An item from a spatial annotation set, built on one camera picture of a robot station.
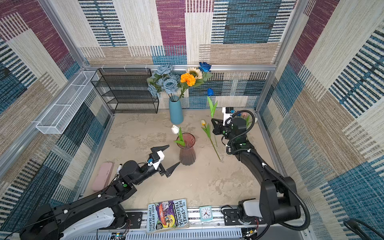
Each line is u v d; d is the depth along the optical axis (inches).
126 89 42.6
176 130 29.3
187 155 37.3
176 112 41.1
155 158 22.4
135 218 29.3
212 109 32.0
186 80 29.9
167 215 28.7
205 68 32.7
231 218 28.7
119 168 35.4
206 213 29.2
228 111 27.6
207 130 41.8
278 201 16.3
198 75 32.5
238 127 24.2
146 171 25.0
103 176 33.8
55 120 28.0
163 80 35.1
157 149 26.5
